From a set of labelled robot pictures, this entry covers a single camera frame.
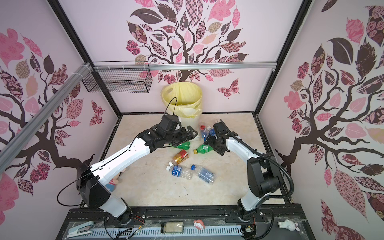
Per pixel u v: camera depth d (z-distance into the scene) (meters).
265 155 0.46
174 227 0.68
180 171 0.84
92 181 0.41
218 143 0.66
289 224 0.70
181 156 0.90
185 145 0.97
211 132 1.03
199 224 0.67
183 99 1.10
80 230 0.69
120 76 0.95
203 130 1.03
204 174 0.84
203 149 0.94
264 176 0.46
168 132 0.57
